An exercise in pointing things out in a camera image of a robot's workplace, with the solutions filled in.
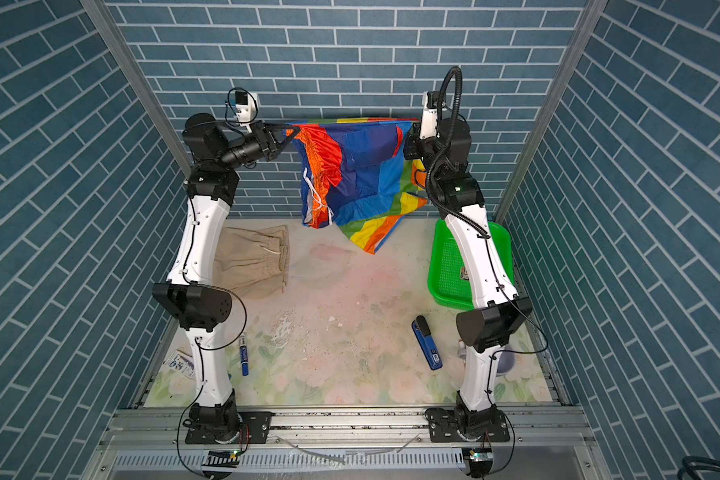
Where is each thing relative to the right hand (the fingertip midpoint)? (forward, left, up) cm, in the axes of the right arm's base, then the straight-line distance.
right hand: (415, 115), depth 69 cm
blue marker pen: (-41, +45, -52) cm, 80 cm away
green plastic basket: (-6, -16, -54) cm, 57 cm away
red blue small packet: (-44, +62, -52) cm, 92 cm away
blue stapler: (-33, -8, -52) cm, 62 cm away
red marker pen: (-34, -18, -54) cm, 66 cm away
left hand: (-7, +27, -1) cm, 28 cm away
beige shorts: (-10, +53, -48) cm, 73 cm away
